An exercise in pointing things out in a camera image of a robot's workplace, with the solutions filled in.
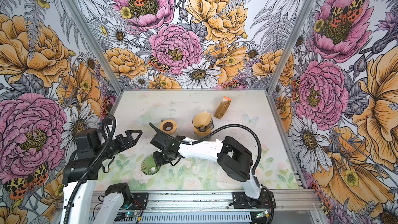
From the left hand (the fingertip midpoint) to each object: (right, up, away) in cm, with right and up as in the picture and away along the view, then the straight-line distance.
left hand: (136, 141), depth 71 cm
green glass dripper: (+1, -16, +13) cm, 20 cm away
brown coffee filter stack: (+42, +14, +33) cm, 55 cm away
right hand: (+8, -14, +8) cm, 18 cm away
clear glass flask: (-3, +9, +39) cm, 40 cm away
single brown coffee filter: (+29, +8, +15) cm, 34 cm away
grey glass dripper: (+30, +3, +18) cm, 35 cm away
